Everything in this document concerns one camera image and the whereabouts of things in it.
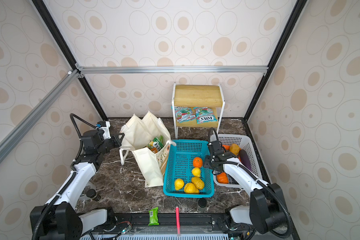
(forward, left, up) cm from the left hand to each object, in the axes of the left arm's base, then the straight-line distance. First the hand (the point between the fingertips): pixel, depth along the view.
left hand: (126, 131), depth 79 cm
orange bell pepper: (-18, -53, -19) cm, 59 cm away
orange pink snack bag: (-14, -17, +4) cm, 23 cm away
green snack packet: (-37, -16, -22) cm, 46 cm away
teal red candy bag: (+20, -31, -7) cm, 37 cm away
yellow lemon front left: (-21, -28, -20) cm, 40 cm away
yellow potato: (+1, -63, -19) cm, 66 cm away
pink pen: (-38, -28, -23) cm, 52 cm away
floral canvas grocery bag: (+9, -7, -22) cm, 25 cm away
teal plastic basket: (-7, -28, -25) cm, 38 cm away
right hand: (-9, -46, -18) cm, 50 cm away
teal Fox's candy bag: (+20, -44, -7) cm, 49 cm away
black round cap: (-32, -39, -15) cm, 53 cm away
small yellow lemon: (-13, -38, -21) cm, 45 cm away
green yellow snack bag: (+1, -15, -12) cm, 19 cm away
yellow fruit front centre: (-24, -34, -19) cm, 45 cm away
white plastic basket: (+5, -70, -19) cm, 73 cm away
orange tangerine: (-8, -39, -20) cm, 44 cm away
